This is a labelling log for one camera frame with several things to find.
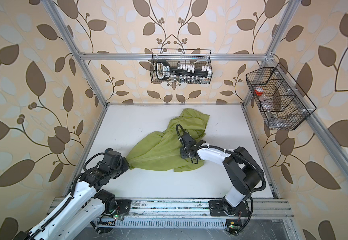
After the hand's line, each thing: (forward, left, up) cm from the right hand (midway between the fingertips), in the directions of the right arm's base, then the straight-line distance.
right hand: (185, 153), depth 91 cm
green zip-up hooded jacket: (-1, +15, +6) cm, 16 cm away
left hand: (-8, +31, +6) cm, 33 cm away
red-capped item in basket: (+19, -40, +32) cm, 55 cm away
